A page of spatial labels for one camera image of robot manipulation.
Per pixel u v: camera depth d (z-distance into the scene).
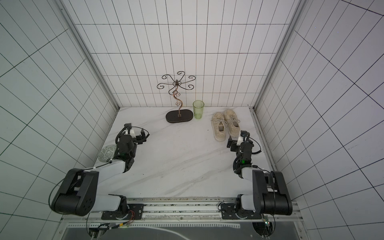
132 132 0.77
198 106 1.09
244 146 0.65
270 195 0.43
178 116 1.14
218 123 1.00
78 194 0.43
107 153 0.92
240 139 0.79
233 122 1.01
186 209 0.74
